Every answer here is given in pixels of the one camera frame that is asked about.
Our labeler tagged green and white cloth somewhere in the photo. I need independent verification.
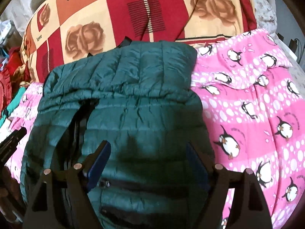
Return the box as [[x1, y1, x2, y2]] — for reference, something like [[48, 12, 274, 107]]
[[0, 87, 27, 130]]

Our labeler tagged red rose patterned quilt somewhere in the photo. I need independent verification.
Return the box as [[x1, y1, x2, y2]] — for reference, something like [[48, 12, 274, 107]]
[[20, 0, 258, 84]]

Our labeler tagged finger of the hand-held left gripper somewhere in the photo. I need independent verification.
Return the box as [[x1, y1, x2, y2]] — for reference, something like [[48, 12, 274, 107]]
[[0, 127, 27, 153]]

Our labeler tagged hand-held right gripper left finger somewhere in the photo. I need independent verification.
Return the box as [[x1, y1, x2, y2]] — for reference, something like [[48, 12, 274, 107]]
[[22, 140, 112, 229]]

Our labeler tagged white floral bedsheet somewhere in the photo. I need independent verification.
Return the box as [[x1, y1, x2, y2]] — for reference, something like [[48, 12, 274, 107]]
[[246, 0, 305, 77]]

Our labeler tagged pink penguin print blanket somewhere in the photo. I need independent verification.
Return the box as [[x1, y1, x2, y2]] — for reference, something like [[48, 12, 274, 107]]
[[4, 28, 305, 229]]

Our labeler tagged green quilted puffer jacket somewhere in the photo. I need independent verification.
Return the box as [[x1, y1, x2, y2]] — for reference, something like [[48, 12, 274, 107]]
[[20, 37, 224, 229]]

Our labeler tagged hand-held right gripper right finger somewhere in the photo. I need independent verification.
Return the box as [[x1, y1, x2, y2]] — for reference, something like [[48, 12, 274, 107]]
[[186, 142, 273, 229]]

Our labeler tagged red ruffled heart cushion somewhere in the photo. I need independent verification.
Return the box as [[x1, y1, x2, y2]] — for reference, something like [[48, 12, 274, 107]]
[[0, 70, 13, 113]]

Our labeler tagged dark red garment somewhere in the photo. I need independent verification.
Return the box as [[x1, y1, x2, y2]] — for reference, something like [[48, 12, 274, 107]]
[[7, 47, 25, 77]]

